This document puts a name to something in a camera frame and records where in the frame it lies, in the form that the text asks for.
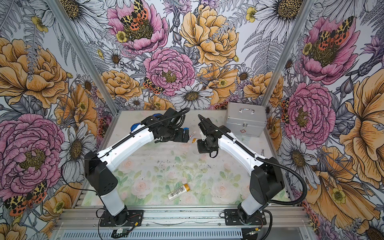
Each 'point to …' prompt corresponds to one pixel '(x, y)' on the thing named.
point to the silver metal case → (245, 119)
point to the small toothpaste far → (190, 136)
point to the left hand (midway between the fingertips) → (179, 141)
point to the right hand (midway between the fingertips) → (202, 153)
